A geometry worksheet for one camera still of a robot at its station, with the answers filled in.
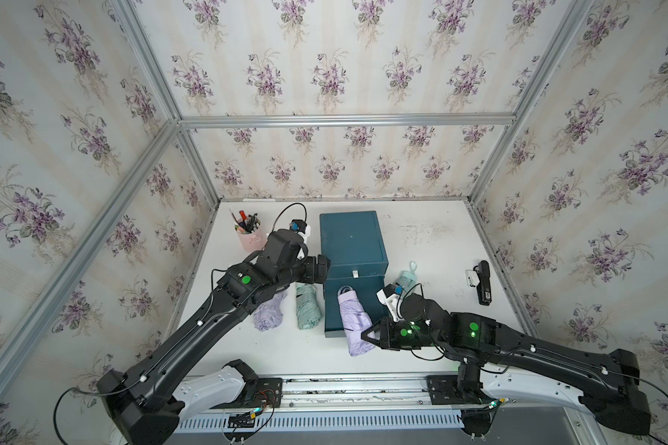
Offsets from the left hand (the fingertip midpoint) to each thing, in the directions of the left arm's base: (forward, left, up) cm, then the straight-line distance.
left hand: (321, 262), depth 71 cm
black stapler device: (+6, -53, -20) cm, 57 cm away
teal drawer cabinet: (+9, -9, -4) cm, 13 cm away
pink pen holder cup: (+22, +26, -15) cm, 37 cm away
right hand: (-18, -11, -7) cm, 22 cm away
